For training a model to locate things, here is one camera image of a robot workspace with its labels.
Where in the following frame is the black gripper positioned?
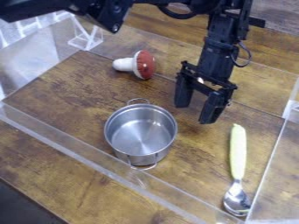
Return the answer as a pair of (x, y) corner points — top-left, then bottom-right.
(174, 38), (240, 124)

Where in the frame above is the red and white toy mushroom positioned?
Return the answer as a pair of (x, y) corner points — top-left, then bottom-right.
(113, 50), (155, 80)

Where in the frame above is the spoon with yellow-green handle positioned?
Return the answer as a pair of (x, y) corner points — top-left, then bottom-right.
(223, 124), (252, 217)

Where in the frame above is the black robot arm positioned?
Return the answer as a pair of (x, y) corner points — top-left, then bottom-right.
(0, 0), (253, 124)

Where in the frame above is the black strip on table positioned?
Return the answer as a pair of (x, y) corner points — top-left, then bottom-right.
(249, 17), (268, 28)

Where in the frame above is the silver pot with handles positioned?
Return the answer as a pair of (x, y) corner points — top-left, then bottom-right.
(105, 98), (178, 171)

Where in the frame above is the black cable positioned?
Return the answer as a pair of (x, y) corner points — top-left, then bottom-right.
(155, 3), (254, 68)

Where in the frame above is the clear acrylic triangle bracket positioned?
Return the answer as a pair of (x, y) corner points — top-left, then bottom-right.
(69, 17), (105, 51)

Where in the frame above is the clear acrylic enclosure wall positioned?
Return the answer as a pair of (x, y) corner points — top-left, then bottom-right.
(0, 101), (245, 224)

